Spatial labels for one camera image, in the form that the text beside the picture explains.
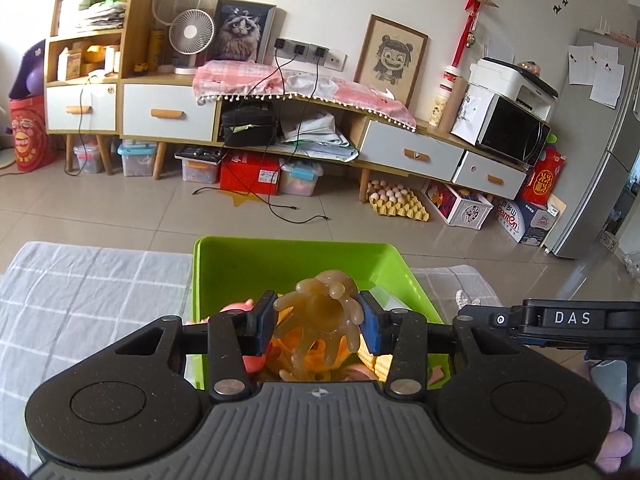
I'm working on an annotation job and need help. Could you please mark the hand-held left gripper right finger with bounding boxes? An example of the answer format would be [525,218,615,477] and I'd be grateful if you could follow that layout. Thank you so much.
[357,290,526,404]

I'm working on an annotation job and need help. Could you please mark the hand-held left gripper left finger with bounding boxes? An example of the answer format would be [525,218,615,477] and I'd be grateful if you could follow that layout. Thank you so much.
[112,290,277,403]

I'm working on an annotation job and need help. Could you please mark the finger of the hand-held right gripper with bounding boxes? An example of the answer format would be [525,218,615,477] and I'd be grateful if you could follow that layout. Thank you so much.
[452,302,523,342]

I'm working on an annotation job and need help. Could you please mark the clear cotton swab box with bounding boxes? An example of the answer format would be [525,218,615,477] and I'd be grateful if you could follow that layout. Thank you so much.
[370,287,408,318]

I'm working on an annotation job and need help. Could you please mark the pink pig toy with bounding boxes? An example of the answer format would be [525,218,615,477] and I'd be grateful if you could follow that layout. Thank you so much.
[182,299,273,374]

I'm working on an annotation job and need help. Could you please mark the toy corn cob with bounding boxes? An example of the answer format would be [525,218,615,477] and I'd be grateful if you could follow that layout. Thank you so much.
[357,347,396,381]

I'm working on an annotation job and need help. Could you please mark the yellow toy bowl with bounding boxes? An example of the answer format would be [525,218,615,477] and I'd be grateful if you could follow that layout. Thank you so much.
[272,310,352,383]

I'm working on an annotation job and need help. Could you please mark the translucent brown hand toy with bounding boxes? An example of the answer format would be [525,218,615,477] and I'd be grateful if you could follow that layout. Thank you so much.
[272,269,363,386]

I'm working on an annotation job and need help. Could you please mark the green plastic storage box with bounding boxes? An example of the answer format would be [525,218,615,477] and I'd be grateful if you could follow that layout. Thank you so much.
[185,236,446,393]

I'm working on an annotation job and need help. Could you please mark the person's right hand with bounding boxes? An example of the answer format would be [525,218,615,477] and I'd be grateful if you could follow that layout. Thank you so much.
[596,401,636,474]

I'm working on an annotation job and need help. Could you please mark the blue white carton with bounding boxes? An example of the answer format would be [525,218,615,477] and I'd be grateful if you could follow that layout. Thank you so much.
[492,199,556,246]

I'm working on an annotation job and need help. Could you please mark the white printed crate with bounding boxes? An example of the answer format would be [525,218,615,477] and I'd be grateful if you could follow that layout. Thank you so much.
[422,180,495,231]

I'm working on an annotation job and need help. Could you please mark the yellow egg tray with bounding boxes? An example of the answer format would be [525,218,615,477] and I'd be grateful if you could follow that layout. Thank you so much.
[366,180,431,222]

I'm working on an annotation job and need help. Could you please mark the red gift box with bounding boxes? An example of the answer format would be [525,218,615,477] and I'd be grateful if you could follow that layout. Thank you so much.
[517,147,567,206]

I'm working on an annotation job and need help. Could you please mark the red cardboard box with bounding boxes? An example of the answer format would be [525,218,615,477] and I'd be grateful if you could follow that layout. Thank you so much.
[220,152,283,196]

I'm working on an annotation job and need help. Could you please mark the clear bin pink contents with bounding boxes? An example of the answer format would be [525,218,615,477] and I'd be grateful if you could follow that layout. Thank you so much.
[279,160,323,197]

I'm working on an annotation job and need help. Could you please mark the silver refrigerator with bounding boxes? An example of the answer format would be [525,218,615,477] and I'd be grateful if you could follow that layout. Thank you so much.
[545,29,640,260]

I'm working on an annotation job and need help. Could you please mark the clear bin black lid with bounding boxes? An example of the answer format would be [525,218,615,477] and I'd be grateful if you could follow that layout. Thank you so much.
[175,146,223,184]

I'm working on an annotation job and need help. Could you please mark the black microwave oven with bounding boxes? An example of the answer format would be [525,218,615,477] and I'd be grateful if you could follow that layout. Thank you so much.
[475,94,552,167]

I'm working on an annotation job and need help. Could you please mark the pile of folded papers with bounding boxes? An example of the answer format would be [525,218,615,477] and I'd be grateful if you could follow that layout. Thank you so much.
[280,112,360,162]

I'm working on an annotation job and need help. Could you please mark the black bag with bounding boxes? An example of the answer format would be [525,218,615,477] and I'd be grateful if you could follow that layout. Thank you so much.
[221,105,279,147]

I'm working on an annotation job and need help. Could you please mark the long wooden tv stand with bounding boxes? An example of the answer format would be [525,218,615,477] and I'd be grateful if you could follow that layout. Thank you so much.
[120,72,531,204]

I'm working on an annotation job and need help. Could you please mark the clear bin blue lid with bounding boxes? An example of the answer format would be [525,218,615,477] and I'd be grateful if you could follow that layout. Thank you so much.
[117,141,158,177]

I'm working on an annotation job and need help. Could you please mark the printed paper cup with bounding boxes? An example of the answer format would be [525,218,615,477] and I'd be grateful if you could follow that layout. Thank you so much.
[429,91,451,127]

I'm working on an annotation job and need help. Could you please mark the small clear storage bin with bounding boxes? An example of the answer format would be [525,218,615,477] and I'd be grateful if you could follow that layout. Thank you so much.
[74,142,108,174]

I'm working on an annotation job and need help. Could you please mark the white printer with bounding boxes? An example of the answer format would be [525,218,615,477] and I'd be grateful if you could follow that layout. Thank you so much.
[467,57,560,106]

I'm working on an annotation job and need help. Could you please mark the pink checked cloth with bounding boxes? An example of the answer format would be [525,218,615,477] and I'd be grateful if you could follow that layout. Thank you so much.
[193,60,417,132]

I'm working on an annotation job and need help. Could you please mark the framed girl drawing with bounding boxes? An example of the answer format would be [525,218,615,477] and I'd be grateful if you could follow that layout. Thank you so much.
[353,14,429,110]

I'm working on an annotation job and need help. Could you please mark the framed cat picture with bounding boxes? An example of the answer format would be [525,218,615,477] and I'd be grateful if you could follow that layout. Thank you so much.
[212,0,277,65]

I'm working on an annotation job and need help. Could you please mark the yellow bottle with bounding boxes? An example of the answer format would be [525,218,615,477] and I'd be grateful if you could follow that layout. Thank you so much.
[148,29,166,72]

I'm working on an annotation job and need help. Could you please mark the red printed bucket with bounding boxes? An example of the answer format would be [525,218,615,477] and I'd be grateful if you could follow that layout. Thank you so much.
[9,97,57,172]

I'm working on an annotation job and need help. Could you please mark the small white fan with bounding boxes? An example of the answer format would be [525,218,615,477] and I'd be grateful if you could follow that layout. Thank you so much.
[168,9,215,76]

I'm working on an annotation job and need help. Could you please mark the red hanging ornament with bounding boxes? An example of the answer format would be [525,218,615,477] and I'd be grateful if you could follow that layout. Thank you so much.
[450,0,500,68]

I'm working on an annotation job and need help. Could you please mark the wooden shelf cabinet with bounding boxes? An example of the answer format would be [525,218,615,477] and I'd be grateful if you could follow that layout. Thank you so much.
[44,0,161,176]

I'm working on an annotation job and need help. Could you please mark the purple balloon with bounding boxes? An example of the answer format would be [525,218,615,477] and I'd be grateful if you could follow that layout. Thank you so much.
[10,40,47,101]

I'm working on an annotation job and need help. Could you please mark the stack of papers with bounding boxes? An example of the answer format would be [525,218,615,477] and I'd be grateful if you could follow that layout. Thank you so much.
[75,0,126,33]

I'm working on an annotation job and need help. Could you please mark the white drawer wooden handle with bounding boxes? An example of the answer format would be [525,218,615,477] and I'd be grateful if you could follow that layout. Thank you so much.
[122,83,220,142]
[46,83,118,134]
[452,152,528,200]
[359,120,463,177]

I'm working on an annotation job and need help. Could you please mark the black power cable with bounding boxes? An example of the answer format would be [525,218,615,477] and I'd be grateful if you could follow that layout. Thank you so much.
[192,50,331,224]

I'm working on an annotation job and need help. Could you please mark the black wall socket strip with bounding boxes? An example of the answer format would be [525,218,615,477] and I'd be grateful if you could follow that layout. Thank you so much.
[274,37,330,65]

